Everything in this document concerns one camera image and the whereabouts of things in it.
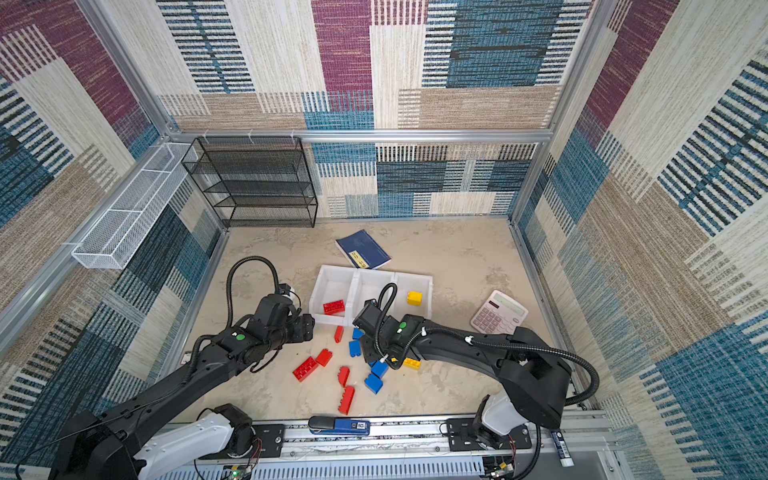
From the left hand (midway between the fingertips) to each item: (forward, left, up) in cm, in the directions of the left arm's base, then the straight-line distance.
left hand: (303, 317), depth 83 cm
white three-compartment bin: (+13, -7, -9) cm, 18 cm away
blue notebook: (+32, -14, -10) cm, 36 cm away
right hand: (-8, -19, -4) cm, 21 cm away
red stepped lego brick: (-19, -12, -10) cm, 24 cm away
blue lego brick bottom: (-15, -19, -10) cm, 26 cm away
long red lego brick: (-11, 0, -9) cm, 14 cm away
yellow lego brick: (+9, -31, -5) cm, 33 cm away
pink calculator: (+3, -57, -7) cm, 57 cm away
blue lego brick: (-2, -14, -7) cm, 16 cm away
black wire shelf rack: (+50, +24, +8) cm, 56 cm away
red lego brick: (-13, -11, -10) cm, 19 cm away
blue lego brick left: (-5, -14, -9) cm, 17 cm away
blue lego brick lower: (-11, -21, -8) cm, 25 cm away
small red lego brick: (-7, -5, -11) cm, 14 cm away
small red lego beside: (-1, -9, -9) cm, 12 cm away
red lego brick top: (+8, -6, -9) cm, 13 cm away
